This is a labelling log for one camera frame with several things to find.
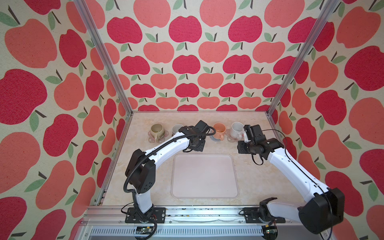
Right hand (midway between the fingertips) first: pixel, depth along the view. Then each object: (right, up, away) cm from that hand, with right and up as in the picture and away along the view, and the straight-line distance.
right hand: (245, 145), depth 83 cm
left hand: (-25, -1, +3) cm, 25 cm away
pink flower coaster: (-2, +1, +22) cm, 22 cm away
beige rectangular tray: (-23, -19, +4) cm, 30 cm away
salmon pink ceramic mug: (-9, +9, +25) cm, 28 cm away
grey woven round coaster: (-16, +3, +22) cm, 27 cm away
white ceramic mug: (-1, +8, +14) cm, 16 cm away
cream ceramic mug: (-54, +7, +20) cm, 58 cm away
